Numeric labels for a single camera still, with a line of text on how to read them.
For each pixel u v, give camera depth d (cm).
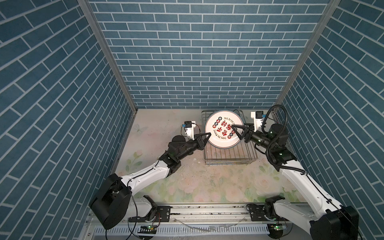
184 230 77
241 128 66
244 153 94
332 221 39
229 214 75
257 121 64
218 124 73
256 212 74
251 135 63
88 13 72
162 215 73
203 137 71
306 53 89
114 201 41
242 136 65
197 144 67
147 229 72
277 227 72
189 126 68
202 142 69
